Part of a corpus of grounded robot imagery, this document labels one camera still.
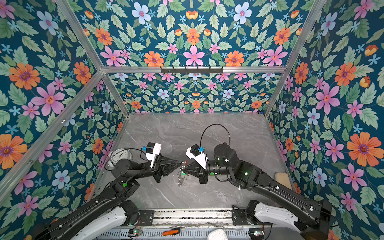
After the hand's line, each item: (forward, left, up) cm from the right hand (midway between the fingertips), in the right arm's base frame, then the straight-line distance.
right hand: (184, 168), depth 58 cm
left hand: (-1, +1, +6) cm, 6 cm away
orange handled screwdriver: (-18, +7, -29) cm, 35 cm away
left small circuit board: (-18, +25, -31) cm, 44 cm away
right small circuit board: (-18, -33, -32) cm, 49 cm away
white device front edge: (-19, -14, -28) cm, 37 cm away
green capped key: (-1, +1, -1) cm, 2 cm away
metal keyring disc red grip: (-2, +1, -1) cm, 3 cm away
